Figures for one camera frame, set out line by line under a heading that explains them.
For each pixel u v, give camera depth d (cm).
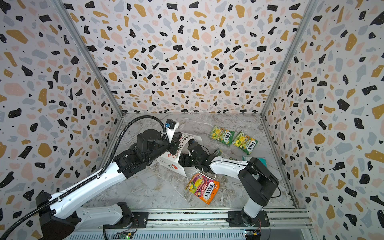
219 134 106
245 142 103
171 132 57
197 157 68
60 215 39
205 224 73
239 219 73
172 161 73
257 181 46
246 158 95
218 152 98
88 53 86
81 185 42
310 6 71
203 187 83
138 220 73
